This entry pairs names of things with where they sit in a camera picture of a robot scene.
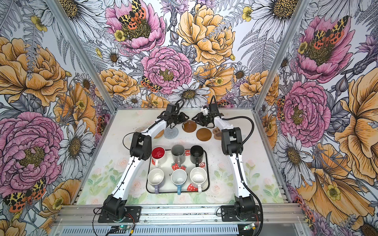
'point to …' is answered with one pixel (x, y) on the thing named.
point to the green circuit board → (124, 227)
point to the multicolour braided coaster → (141, 129)
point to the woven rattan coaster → (159, 134)
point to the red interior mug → (157, 153)
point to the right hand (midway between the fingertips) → (193, 122)
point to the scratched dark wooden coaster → (189, 126)
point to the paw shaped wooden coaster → (217, 133)
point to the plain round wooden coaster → (204, 134)
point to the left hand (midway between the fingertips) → (188, 120)
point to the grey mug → (178, 154)
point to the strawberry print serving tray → (168, 166)
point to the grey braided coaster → (171, 133)
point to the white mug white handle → (198, 175)
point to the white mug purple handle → (155, 177)
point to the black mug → (196, 154)
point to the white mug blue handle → (178, 177)
